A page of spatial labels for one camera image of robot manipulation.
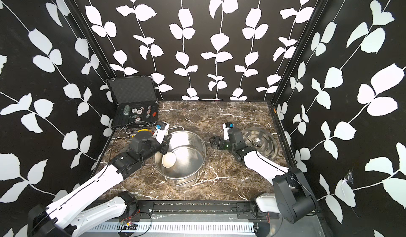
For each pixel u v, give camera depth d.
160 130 0.64
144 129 0.98
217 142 0.78
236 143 0.67
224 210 0.75
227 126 0.79
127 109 1.11
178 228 0.70
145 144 0.57
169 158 0.87
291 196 0.42
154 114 1.11
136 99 1.11
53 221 0.39
